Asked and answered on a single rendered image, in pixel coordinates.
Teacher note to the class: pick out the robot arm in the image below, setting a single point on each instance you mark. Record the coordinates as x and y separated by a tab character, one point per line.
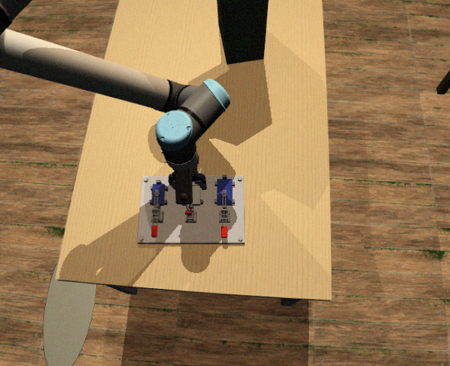
189	109

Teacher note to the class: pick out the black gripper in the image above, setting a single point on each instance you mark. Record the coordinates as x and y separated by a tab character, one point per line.
197	177

